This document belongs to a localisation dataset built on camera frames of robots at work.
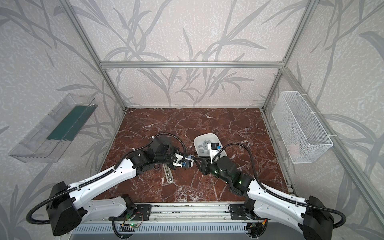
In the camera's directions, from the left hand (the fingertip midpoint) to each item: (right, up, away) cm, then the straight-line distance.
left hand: (189, 150), depth 75 cm
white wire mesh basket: (+48, +8, -14) cm, 51 cm away
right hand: (+4, -2, -2) cm, 4 cm away
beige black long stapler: (-13, -16, +10) cm, 22 cm away
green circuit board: (-27, -35, -4) cm, 44 cm away
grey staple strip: (+8, 0, +24) cm, 26 cm away
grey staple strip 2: (+5, -2, +24) cm, 24 cm away
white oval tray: (+7, -5, +21) cm, 23 cm away
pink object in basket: (+53, +1, -1) cm, 53 cm away
